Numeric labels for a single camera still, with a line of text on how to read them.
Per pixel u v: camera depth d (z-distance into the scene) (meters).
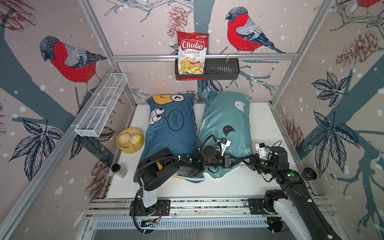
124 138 0.93
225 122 0.89
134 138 0.93
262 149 0.74
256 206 0.73
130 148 0.93
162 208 0.73
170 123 0.90
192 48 0.83
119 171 0.78
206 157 0.65
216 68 1.07
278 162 0.60
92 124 0.70
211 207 0.75
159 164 0.53
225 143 0.74
